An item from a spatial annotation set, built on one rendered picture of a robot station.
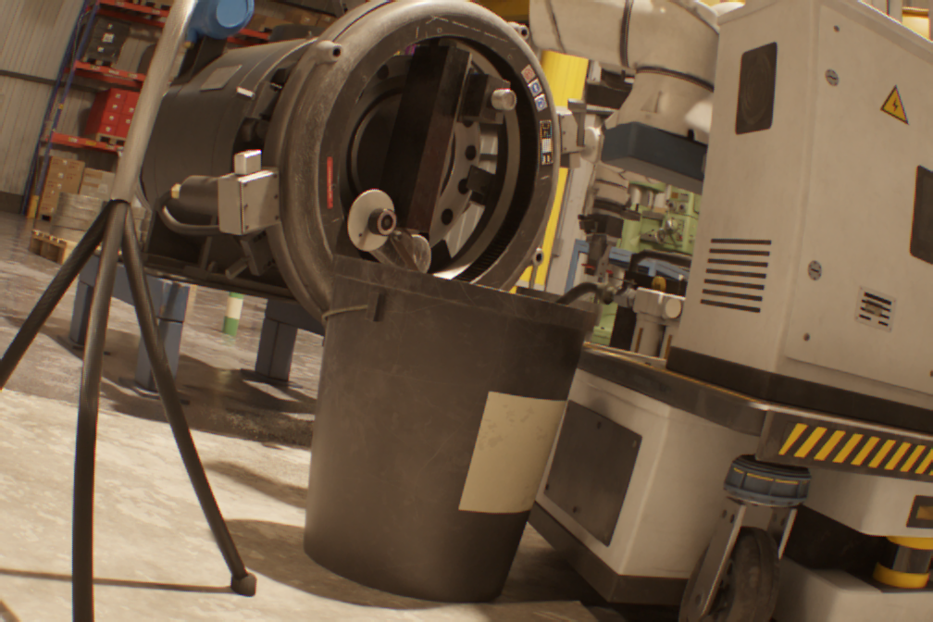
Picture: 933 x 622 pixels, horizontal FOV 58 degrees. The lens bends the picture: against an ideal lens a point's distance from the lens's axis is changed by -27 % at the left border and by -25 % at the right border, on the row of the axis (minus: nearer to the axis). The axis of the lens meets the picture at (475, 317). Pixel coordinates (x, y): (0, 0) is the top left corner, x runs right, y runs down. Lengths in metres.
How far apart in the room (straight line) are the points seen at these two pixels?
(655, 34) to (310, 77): 0.67
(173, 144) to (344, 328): 1.37
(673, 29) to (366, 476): 0.86
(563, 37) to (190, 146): 1.05
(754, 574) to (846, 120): 0.52
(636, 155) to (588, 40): 0.23
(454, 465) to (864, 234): 0.55
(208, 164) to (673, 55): 1.13
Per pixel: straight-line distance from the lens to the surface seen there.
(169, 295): 2.17
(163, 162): 2.56
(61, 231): 6.17
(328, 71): 1.94
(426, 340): 1.16
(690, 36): 1.66
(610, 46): 1.69
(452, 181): 2.33
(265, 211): 1.91
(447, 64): 2.10
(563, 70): 5.95
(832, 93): 1.15
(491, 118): 2.12
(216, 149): 2.31
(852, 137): 1.16
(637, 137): 1.58
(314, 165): 1.92
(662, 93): 1.63
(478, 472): 1.19
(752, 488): 1.06
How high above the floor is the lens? 0.36
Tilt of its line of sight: 1 degrees down
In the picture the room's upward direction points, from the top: 13 degrees clockwise
